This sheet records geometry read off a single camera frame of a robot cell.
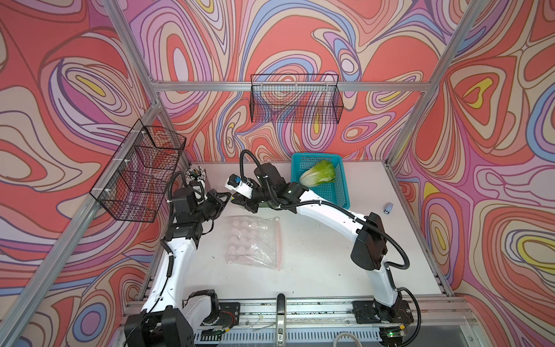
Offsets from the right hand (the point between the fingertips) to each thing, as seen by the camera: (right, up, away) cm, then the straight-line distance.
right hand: (236, 202), depth 77 cm
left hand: (-1, +3, 0) cm, 3 cm away
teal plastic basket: (+43, +3, +30) cm, 53 cm away
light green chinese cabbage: (+37, +12, +27) cm, 47 cm away
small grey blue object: (+66, -4, +22) cm, 70 cm away
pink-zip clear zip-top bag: (+5, -16, +9) cm, 19 cm away
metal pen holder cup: (-22, +11, +17) cm, 30 cm away
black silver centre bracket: (+16, -42, -11) cm, 46 cm away
